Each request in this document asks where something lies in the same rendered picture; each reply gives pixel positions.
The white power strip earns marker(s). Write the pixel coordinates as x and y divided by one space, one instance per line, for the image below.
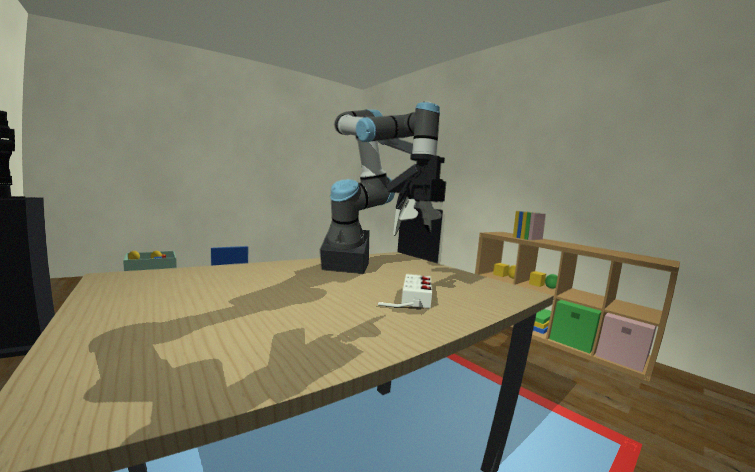
411 289

